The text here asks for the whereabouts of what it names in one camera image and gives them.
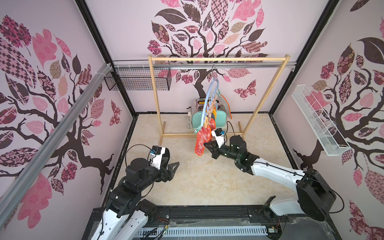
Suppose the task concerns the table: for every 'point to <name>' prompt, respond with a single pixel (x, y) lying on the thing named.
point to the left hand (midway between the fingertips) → (171, 165)
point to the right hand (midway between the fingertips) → (204, 145)
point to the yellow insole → (214, 112)
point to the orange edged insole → (226, 107)
